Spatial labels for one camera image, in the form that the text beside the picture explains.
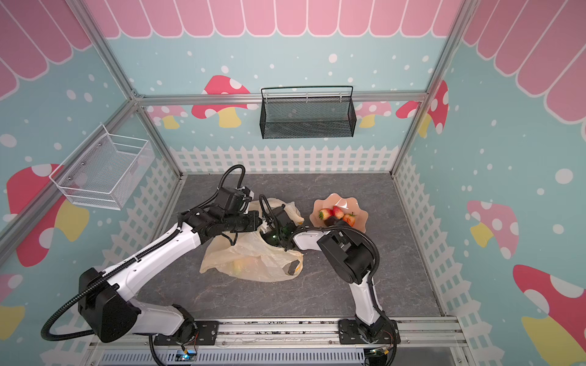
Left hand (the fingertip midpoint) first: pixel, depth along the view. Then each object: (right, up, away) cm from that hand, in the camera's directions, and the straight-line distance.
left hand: (261, 225), depth 79 cm
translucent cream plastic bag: (-5, -9, -3) cm, 11 cm away
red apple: (+35, 0, +18) cm, 39 cm away
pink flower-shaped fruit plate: (+36, +6, +24) cm, 43 cm away
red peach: (+30, +3, +21) cm, 36 cm away
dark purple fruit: (+27, -1, +19) cm, 32 cm away
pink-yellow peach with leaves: (+24, +2, +20) cm, 31 cm away
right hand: (-7, -10, +6) cm, 13 cm away
